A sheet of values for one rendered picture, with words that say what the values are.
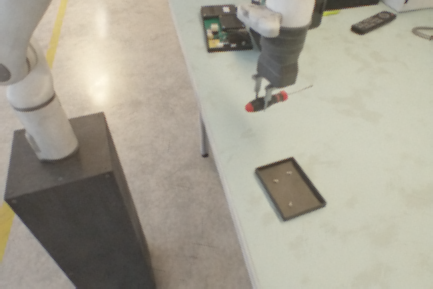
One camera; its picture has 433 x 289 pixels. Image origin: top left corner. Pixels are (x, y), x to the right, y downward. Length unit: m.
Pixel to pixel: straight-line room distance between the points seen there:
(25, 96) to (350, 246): 0.69
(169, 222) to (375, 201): 1.25
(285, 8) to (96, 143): 0.62
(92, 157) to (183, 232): 0.90
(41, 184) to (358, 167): 0.71
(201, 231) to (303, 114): 1.07
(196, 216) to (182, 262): 0.24
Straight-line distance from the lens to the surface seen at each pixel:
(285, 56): 0.56
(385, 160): 0.70
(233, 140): 0.66
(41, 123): 0.83
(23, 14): 0.65
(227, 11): 1.11
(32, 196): 0.90
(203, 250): 1.64
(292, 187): 0.60
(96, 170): 0.86
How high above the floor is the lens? 1.48
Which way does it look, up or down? 44 degrees down
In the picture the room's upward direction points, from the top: 1 degrees counter-clockwise
